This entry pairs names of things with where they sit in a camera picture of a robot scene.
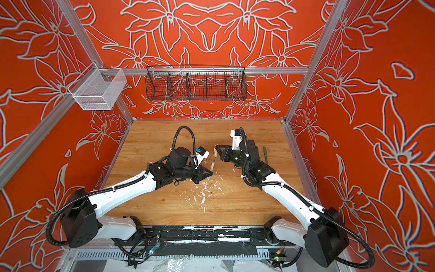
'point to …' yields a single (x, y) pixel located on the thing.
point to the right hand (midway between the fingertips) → (213, 147)
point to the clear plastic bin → (101, 89)
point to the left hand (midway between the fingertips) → (212, 172)
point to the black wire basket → (193, 83)
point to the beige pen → (215, 154)
